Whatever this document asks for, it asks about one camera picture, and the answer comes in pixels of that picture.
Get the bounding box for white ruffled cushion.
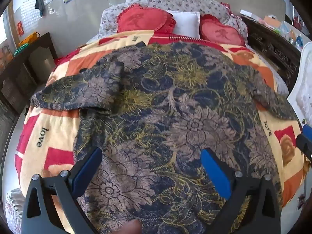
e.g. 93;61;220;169
5;188;26;234

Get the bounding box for dark hanging cloth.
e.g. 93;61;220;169
35;0;45;17

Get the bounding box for red heart-shaped pillow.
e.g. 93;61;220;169
116;4;177;33
199;14;245;46

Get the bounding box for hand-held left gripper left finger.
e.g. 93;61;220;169
21;147;103;234

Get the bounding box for person's left hand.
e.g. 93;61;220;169
121;221;142;234

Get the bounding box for white pillow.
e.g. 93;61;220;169
168;11;201;36

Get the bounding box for white chair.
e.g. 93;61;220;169
287;41;312;127

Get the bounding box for yellow bag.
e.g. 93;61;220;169
18;32;41;48

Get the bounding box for carved dark wooden cabinet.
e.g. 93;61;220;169
241;15;303;90

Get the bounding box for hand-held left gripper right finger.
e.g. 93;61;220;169
200;147;281;234

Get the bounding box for printed red orange blanket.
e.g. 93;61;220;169
14;29;312;234

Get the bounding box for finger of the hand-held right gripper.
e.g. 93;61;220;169
296;125;312;162

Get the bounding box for floral patterned shirt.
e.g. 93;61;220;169
29;41;300;234

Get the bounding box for pile of colourful packets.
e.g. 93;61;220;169
240;8;305;49

